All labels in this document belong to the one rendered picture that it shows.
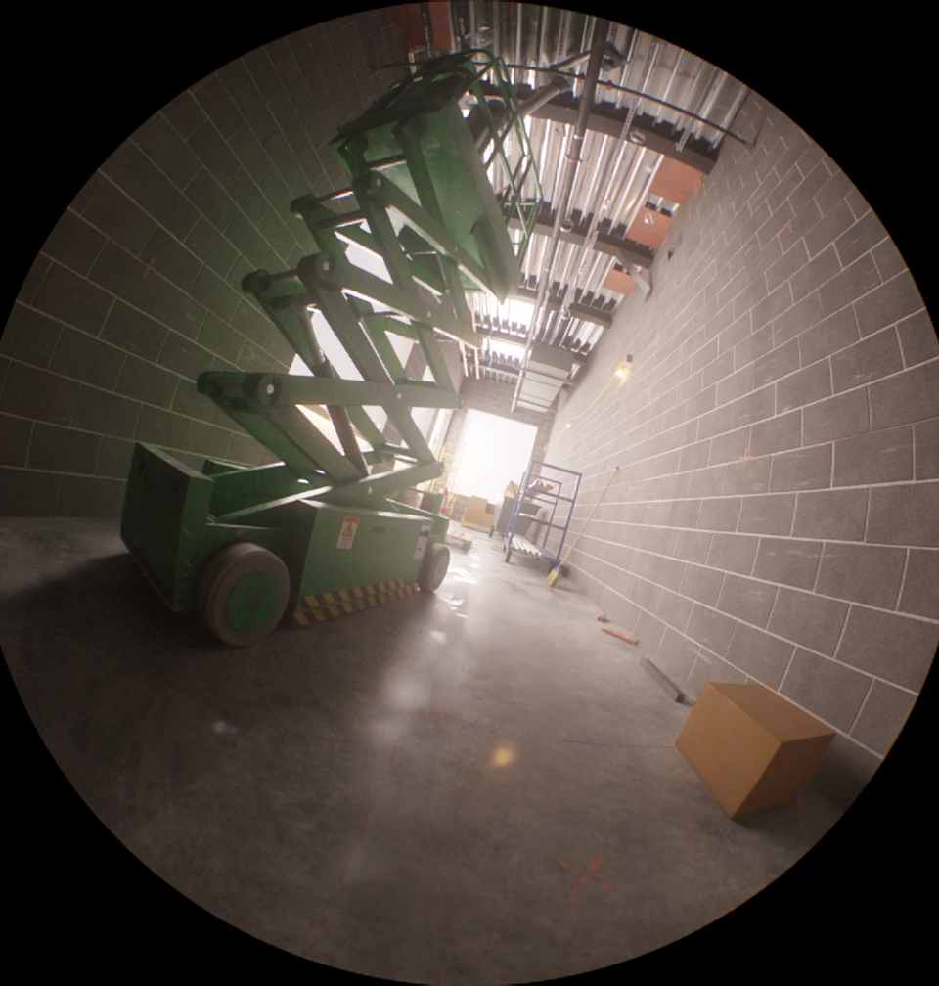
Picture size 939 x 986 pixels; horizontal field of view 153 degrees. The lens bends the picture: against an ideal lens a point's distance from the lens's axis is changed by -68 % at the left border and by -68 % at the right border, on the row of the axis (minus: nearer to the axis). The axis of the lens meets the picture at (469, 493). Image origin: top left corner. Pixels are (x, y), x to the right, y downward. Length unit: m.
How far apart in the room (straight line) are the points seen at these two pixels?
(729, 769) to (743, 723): 0.13
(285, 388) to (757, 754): 1.66
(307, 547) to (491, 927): 1.06
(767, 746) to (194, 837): 1.14
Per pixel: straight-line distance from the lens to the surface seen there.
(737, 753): 1.11
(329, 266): 1.27
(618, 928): 0.75
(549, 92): 3.41
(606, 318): 6.67
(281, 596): 1.13
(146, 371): 2.07
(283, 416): 1.22
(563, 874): 0.77
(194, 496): 0.97
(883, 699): 1.38
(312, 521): 1.12
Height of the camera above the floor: 0.59
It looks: 2 degrees up
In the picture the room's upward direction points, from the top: 16 degrees clockwise
